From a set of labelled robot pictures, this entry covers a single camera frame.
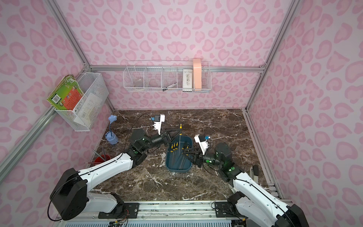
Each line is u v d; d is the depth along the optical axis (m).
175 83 0.99
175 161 0.91
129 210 0.73
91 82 0.82
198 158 0.62
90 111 0.82
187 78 0.91
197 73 0.83
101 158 0.82
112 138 0.96
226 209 0.72
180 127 0.66
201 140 0.63
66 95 0.71
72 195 0.41
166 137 0.63
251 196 0.48
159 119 0.63
